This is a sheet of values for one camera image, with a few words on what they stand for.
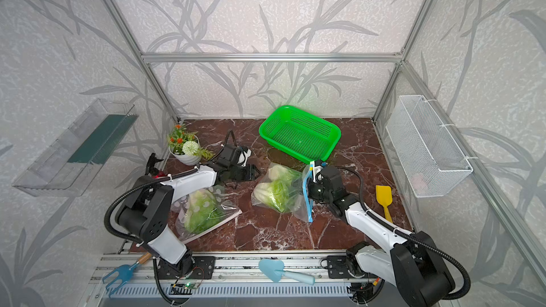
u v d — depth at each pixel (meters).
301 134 1.15
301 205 0.85
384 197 0.90
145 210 0.46
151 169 0.83
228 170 0.73
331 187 0.65
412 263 0.40
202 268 0.72
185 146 0.89
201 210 0.79
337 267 0.74
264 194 0.84
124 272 0.73
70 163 0.65
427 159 0.62
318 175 0.75
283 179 0.85
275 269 0.74
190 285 0.71
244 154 0.79
